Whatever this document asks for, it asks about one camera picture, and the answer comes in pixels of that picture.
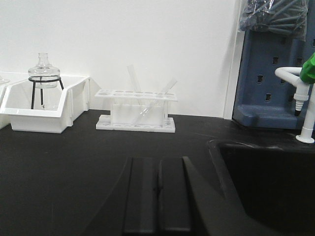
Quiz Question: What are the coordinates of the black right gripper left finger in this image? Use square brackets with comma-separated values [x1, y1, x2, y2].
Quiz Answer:
[83, 156, 162, 236]

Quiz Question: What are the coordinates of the black sink basin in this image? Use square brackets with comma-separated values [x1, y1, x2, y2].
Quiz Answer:
[208, 139, 315, 236]

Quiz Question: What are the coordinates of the white test tube rack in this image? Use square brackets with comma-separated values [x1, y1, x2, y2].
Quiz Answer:
[94, 88, 178, 133]

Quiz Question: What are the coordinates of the blue pegboard drying rack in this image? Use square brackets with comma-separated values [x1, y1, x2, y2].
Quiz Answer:
[232, 24, 315, 130]

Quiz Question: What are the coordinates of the white plastic bin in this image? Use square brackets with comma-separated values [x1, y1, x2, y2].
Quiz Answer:
[0, 71, 28, 130]
[0, 75, 91, 134]

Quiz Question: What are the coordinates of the clear glass flask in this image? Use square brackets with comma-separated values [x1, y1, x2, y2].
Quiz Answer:
[27, 52, 62, 89]

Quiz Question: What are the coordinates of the clear glass test tube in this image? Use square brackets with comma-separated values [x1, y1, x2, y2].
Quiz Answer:
[132, 77, 178, 125]
[126, 64, 145, 109]

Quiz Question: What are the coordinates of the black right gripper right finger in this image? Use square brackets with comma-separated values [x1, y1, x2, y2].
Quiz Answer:
[158, 155, 215, 236]

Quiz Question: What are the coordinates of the black wire tripod stand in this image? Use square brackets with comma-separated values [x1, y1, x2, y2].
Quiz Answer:
[28, 77, 64, 110]

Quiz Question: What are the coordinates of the white faucet with green knob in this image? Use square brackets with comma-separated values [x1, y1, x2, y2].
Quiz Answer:
[275, 52, 315, 144]

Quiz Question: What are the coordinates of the plastic bag of pegs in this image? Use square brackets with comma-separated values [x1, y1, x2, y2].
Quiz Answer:
[238, 0, 310, 41]

